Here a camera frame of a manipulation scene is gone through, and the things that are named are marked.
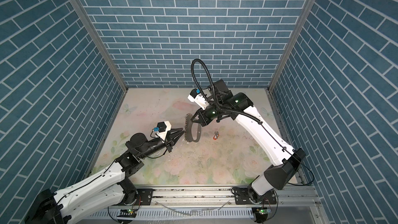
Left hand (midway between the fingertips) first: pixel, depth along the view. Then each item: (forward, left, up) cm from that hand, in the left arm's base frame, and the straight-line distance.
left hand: (183, 132), depth 69 cm
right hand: (+3, -4, +6) cm, 8 cm away
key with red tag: (+11, -18, -25) cm, 32 cm away
